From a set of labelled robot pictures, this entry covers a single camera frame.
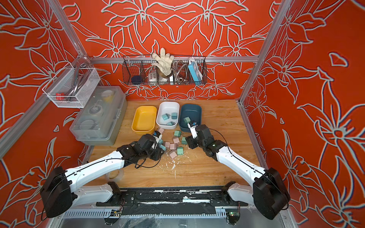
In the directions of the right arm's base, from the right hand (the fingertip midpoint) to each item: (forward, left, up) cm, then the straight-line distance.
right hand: (186, 136), depth 82 cm
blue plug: (+18, +12, -11) cm, 24 cm away
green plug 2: (-3, +4, -13) cm, 14 cm away
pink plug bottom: (-6, +8, -12) cm, 16 cm away
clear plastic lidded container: (+14, +57, +4) cm, 58 cm away
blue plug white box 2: (+25, +10, -11) cm, 29 cm away
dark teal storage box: (+30, -6, -12) cm, 33 cm away
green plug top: (+9, +6, -12) cm, 17 cm away
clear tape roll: (-20, +40, -14) cm, 47 cm away
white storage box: (+32, +15, -9) cm, 37 cm away
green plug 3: (+21, 0, -10) cm, 23 cm away
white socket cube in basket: (+36, +23, +17) cm, 46 cm away
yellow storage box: (+19, +31, -9) cm, 37 cm away
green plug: (+3, +2, -12) cm, 12 cm away
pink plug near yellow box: (+12, +18, -12) cm, 25 cm away
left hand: (-7, +15, -4) cm, 17 cm away
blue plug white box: (+24, +16, -11) cm, 31 cm away
